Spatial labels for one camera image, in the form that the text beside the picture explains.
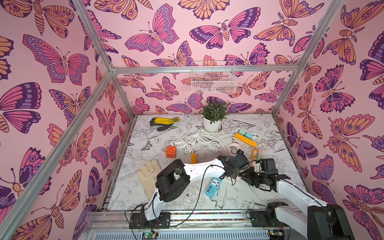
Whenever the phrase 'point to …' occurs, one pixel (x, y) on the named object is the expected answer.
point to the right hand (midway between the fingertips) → (238, 176)
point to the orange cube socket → (171, 151)
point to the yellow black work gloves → (164, 123)
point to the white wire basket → (213, 77)
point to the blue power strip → (212, 189)
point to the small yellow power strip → (254, 155)
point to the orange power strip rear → (246, 139)
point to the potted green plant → (212, 113)
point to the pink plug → (261, 151)
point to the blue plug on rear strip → (248, 135)
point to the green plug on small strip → (260, 157)
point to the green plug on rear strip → (242, 131)
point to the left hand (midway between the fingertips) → (235, 169)
